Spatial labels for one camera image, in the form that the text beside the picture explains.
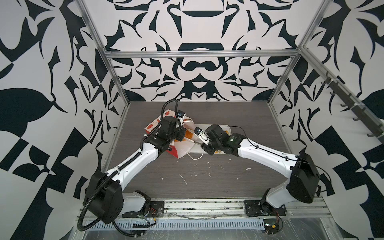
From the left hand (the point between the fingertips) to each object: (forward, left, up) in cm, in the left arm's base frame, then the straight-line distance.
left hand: (181, 122), depth 82 cm
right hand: (-8, -12, -6) cm, 16 cm away
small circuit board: (-46, -42, -21) cm, 65 cm away
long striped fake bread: (0, -3, -13) cm, 13 cm away
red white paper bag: (-6, 0, -17) cm, 18 cm away
